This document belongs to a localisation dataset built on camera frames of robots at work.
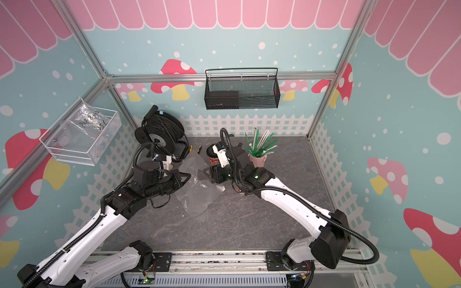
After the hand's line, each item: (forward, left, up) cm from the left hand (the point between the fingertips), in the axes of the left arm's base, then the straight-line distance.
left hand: (192, 178), depth 72 cm
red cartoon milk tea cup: (+19, -6, -9) cm, 22 cm away
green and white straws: (+31, -31, -12) cm, 45 cm away
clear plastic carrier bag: (-5, -3, -2) cm, 6 cm away
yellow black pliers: (+36, +11, -24) cm, 44 cm away
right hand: (+4, -7, +2) cm, 8 cm away
